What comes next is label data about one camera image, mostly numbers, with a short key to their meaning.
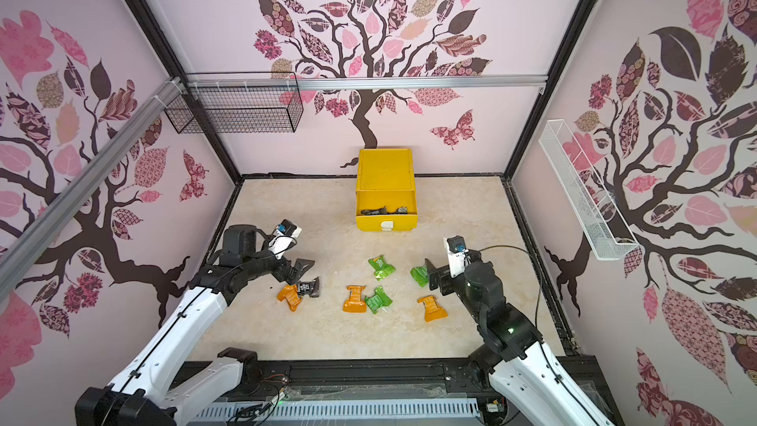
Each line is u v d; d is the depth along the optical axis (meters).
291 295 0.87
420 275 0.92
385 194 0.90
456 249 0.61
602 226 0.66
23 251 0.50
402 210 0.90
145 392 0.39
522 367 0.48
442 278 0.64
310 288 0.89
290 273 0.71
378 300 0.86
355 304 0.86
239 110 1.42
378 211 0.89
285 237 0.67
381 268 0.92
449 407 0.78
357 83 0.95
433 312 0.85
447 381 0.74
